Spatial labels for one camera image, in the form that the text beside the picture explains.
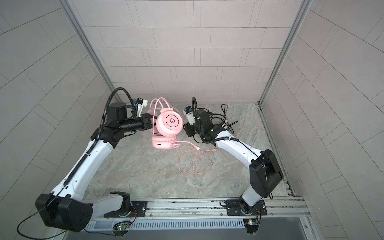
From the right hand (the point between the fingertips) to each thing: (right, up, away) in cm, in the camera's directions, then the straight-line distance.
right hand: (184, 125), depth 81 cm
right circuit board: (+32, -45, -13) cm, 57 cm away
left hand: (-8, +4, -14) cm, 16 cm away
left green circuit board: (-25, -43, -17) cm, 53 cm away
